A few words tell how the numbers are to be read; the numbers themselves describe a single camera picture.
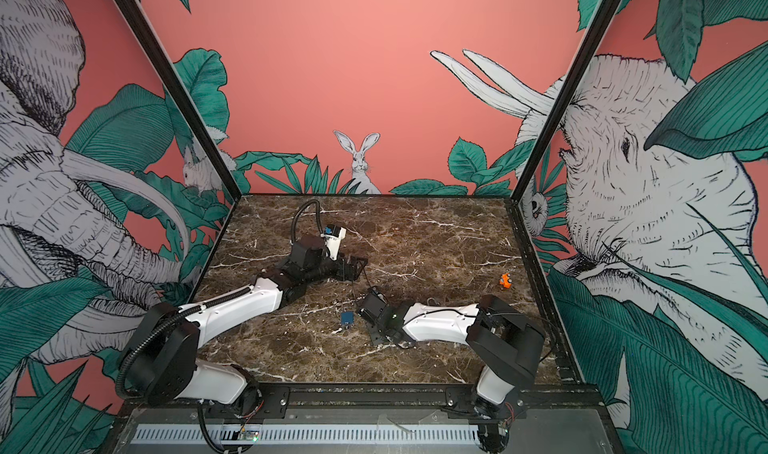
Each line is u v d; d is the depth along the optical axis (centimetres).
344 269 75
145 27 76
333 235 76
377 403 75
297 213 115
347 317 89
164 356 42
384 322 66
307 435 70
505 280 95
